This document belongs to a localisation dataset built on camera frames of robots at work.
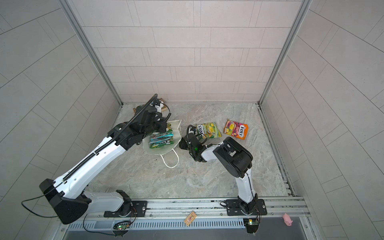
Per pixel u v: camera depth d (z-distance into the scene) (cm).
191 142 72
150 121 52
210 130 99
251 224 68
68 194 37
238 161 51
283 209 72
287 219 68
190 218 68
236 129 99
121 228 65
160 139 86
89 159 41
